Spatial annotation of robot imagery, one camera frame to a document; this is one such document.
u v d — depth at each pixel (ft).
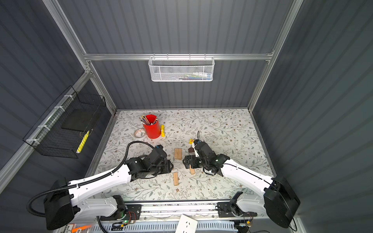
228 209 2.42
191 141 3.26
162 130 3.45
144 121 3.14
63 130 2.37
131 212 2.38
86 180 1.49
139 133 3.47
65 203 1.28
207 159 2.03
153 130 3.35
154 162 1.97
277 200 1.32
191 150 3.15
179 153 3.11
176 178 2.76
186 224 2.20
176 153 3.07
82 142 2.24
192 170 2.86
